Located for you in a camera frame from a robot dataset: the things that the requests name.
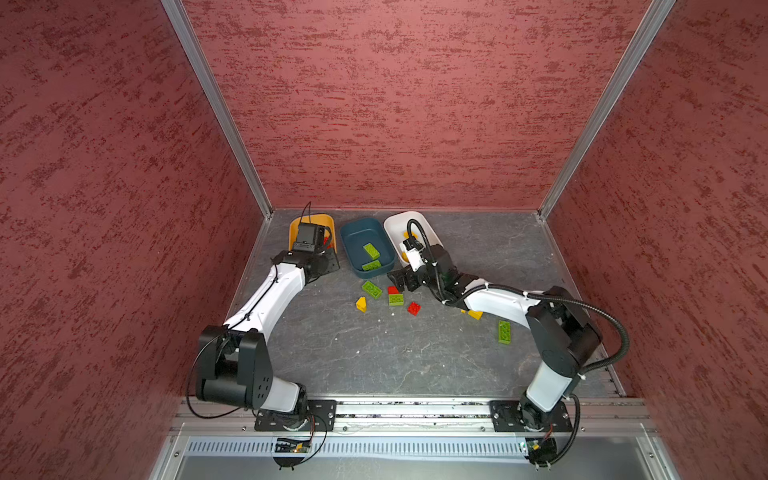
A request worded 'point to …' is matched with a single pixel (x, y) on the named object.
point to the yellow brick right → (475, 314)
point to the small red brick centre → (414, 308)
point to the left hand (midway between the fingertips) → (330, 267)
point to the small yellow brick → (361, 304)
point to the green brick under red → (396, 299)
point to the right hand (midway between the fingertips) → (399, 271)
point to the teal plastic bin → (357, 233)
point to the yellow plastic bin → (314, 219)
